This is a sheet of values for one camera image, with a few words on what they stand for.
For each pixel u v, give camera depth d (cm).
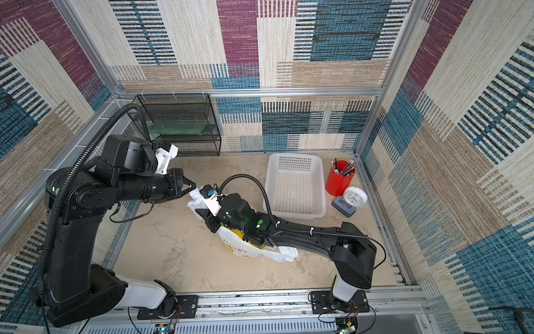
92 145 31
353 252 43
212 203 60
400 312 72
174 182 46
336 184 96
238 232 60
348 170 96
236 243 67
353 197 96
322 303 73
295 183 106
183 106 102
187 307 73
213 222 62
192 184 56
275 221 54
